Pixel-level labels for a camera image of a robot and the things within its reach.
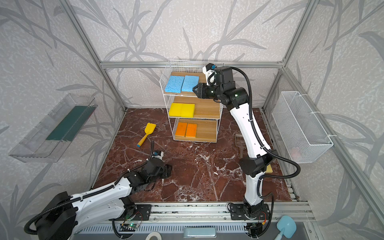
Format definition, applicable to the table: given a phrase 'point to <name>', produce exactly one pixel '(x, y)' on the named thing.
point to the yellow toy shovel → (149, 129)
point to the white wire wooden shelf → (194, 118)
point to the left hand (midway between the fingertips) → (171, 163)
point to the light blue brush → (286, 226)
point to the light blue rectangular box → (199, 232)
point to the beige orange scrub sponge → (181, 129)
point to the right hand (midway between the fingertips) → (196, 84)
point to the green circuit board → (128, 227)
